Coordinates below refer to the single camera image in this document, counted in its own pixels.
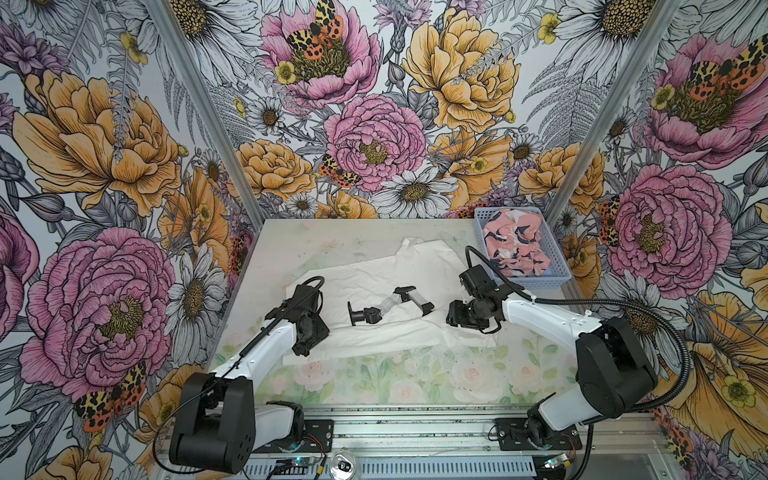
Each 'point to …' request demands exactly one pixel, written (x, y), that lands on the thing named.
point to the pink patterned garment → (513, 243)
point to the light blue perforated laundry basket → (558, 271)
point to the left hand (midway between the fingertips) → (317, 345)
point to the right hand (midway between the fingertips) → (456, 329)
